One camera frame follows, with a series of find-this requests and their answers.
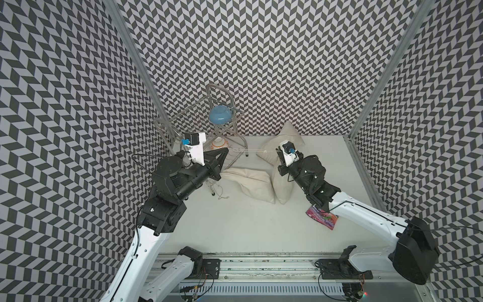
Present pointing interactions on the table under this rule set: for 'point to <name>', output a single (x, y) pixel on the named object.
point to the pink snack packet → (327, 219)
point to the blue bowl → (220, 114)
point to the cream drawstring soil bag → (283, 185)
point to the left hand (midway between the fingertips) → (224, 151)
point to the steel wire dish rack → (198, 121)
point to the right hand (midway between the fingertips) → (280, 151)
